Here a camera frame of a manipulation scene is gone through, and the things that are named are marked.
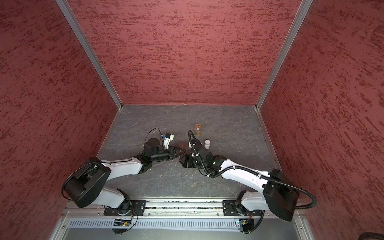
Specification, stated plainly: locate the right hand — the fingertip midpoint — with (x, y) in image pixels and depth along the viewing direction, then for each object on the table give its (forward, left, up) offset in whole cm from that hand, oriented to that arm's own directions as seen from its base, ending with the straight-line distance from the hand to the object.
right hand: (182, 164), depth 79 cm
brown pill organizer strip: (+10, 0, +3) cm, 10 cm away
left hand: (+6, -1, 0) cm, 6 cm away
